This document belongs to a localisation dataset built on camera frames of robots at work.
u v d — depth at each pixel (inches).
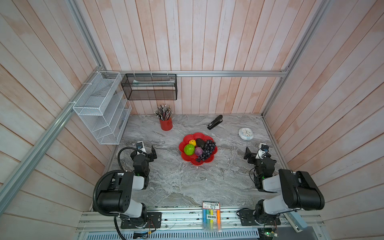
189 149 36.5
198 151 37.3
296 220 27.1
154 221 28.9
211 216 28.8
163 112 38.8
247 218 28.8
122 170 29.7
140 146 30.4
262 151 30.1
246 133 41.4
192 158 37.2
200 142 39.4
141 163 27.1
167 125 42.1
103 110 26.5
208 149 36.6
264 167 27.1
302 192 17.8
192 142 38.5
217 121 45.0
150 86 40.6
